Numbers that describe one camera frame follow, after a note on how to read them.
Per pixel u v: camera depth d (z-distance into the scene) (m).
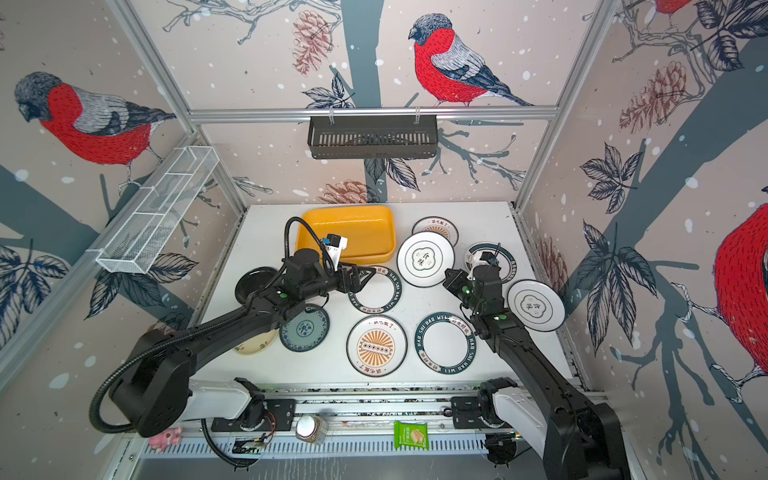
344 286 0.71
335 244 0.73
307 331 0.88
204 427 0.70
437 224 1.14
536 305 0.93
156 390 0.41
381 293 0.94
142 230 0.73
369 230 1.17
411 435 0.70
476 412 0.73
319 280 0.67
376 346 0.85
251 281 1.00
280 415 0.73
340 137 1.07
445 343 0.86
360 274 0.73
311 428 0.63
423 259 0.88
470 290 0.71
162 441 0.69
